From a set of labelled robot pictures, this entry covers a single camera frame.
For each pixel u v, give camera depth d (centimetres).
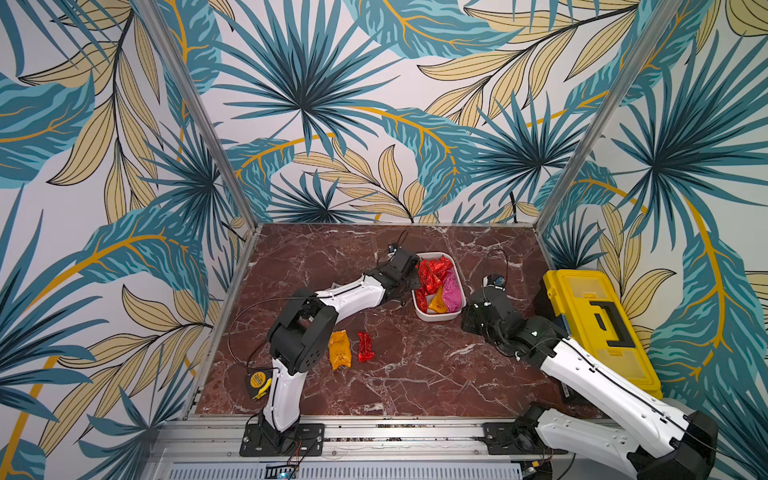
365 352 86
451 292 93
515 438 67
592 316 77
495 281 68
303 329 52
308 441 72
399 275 73
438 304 95
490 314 56
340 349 86
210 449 74
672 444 39
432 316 91
